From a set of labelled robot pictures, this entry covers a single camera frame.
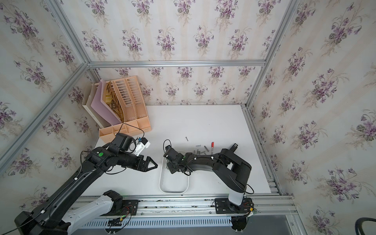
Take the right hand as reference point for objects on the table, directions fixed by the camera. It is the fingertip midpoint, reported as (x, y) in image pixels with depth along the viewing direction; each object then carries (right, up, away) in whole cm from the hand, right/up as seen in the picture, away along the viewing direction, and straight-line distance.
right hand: (173, 164), depth 88 cm
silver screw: (+8, +15, +13) cm, 21 cm away
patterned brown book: (-42, +41, +11) cm, 60 cm away
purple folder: (-42, +34, -4) cm, 54 cm away
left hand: (-8, +5, -19) cm, 21 cm away
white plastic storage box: (+3, -8, -8) cm, 11 cm away
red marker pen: (+26, +10, +8) cm, 29 cm away
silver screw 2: (+17, +10, +8) cm, 21 cm away
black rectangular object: (+39, +9, +6) cm, 41 cm away
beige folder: (-46, +33, -5) cm, 57 cm away
